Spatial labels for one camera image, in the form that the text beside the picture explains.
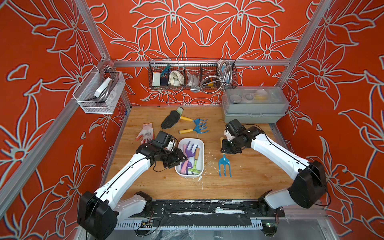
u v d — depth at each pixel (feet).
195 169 2.84
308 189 1.35
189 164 2.87
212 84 2.87
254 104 3.29
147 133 3.37
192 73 3.14
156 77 2.97
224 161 2.58
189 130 3.41
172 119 3.62
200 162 2.92
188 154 3.01
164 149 2.07
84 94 2.24
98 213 1.23
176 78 2.94
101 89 2.28
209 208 2.44
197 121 3.62
